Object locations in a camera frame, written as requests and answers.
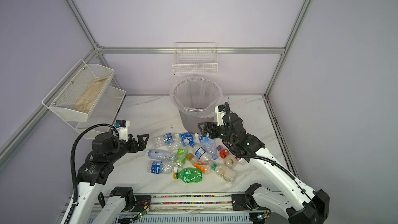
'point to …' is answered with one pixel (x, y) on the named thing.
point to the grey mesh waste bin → (188, 123)
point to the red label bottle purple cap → (223, 153)
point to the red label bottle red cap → (241, 160)
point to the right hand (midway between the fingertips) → (203, 124)
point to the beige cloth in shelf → (87, 100)
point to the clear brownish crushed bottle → (230, 162)
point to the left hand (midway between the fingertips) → (139, 137)
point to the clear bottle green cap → (225, 173)
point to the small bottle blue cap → (200, 153)
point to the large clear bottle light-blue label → (208, 143)
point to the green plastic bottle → (189, 175)
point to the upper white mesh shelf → (73, 97)
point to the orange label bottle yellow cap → (199, 164)
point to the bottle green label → (181, 156)
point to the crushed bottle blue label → (187, 138)
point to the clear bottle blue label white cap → (169, 140)
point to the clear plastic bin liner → (196, 96)
